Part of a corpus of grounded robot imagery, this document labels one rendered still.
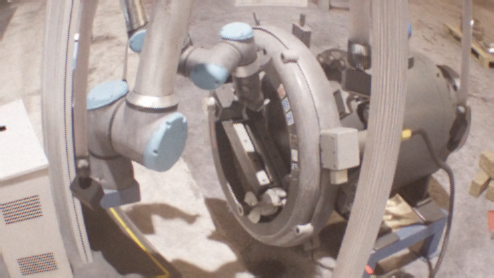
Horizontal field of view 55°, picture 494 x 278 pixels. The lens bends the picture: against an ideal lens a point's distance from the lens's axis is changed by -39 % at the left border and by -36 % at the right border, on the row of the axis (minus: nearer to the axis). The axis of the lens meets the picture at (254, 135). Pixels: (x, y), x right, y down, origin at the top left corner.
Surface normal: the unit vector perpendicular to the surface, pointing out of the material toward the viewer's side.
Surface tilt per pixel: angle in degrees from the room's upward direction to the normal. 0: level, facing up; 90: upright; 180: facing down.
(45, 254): 90
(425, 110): 57
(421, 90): 42
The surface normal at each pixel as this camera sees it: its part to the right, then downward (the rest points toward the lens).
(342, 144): 0.43, 0.07
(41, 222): 0.59, 0.40
